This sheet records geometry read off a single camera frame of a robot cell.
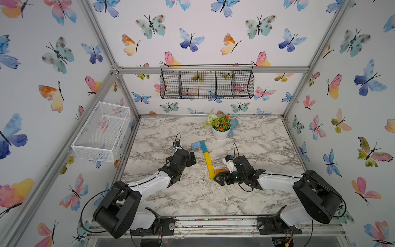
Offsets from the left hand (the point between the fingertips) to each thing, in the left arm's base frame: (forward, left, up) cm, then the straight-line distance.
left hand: (189, 153), depth 90 cm
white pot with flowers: (+16, -20, +5) cm, 26 cm away
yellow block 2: (-9, -13, -9) cm, 18 cm away
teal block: (+10, -9, -10) cm, 17 cm away
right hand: (-12, -18, -5) cm, 22 cm away
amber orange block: (-7, -17, -9) cm, 21 cm away
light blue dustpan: (+33, -33, -11) cm, 48 cm away
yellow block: (0, -11, -8) cm, 14 cm away
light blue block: (+12, -3, -9) cm, 16 cm away
